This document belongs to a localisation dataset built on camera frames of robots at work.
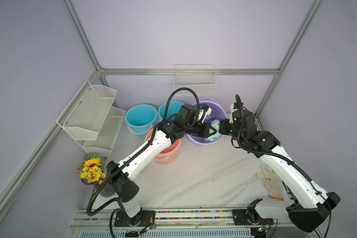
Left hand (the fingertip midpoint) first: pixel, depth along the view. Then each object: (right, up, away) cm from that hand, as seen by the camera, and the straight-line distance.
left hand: (214, 133), depth 67 cm
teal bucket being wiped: (-42, +9, +27) cm, 51 cm away
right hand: (+4, +5, +4) cm, 8 cm away
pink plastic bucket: (-22, -13, +11) cm, 27 cm away
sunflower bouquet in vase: (-55, -17, -2) cm, 58 cm away
